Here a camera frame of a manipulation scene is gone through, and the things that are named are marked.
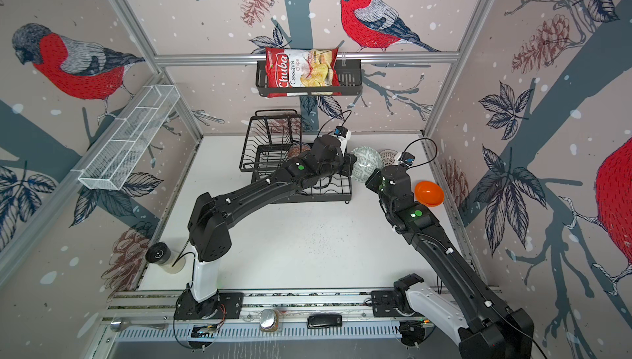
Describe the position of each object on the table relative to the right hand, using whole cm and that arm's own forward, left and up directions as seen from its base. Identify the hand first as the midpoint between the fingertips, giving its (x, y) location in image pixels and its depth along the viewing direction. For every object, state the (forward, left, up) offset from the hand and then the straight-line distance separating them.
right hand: (370, 172), depth 76 cm
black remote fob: (-38, +15, -20) cm, 45 cm away
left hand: (+4, +4, +2) cm, 6 cm away
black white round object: (-25, +62, -15) cm, 69 cm away
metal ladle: (-42, +73, -21) cm, 86 cm away
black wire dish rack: (+27, +41, -10) cm, 50 cm away
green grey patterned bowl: (+5, 0, 0) cm, 5 cm away
